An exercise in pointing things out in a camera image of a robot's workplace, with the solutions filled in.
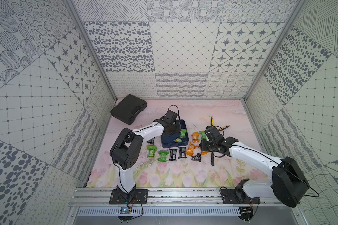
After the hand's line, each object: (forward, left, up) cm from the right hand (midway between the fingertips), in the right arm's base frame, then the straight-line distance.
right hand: (203, 146), depth 87 cm
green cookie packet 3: (-2, +3, +18) cm, 19 cm away
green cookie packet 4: (+9, +13, 0) cm, 16 cm away
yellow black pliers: (+21, -10, -5) cm, 24 cm away
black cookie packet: (-3, +14, -4) cm, 14 cm away
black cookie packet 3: (+5, +34, -3) cm, 34 cm away
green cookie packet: (-5, +25, -5) cm, 26 cm away
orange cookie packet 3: (+9, +4, -5) cm, 11 cm away
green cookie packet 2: (-1, +33, -4) cm, 33 cm away
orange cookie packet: (-2, +8, -4) cm, 9 cm away
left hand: (+13, +14, +3) cm, 20 cm away
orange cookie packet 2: (-2, -1, -4) cm, 5 cm away
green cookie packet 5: (+6, +16, -3) cm, 17 cm away
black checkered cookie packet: (-6, +4, -4) cm, 8 cm away
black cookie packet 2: (-4, +19, -4) cm, 20 cm away
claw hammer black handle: (-6, -6, -7) cm, 11 cm away
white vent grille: (-33, +24, -6) cm, 41 cm away
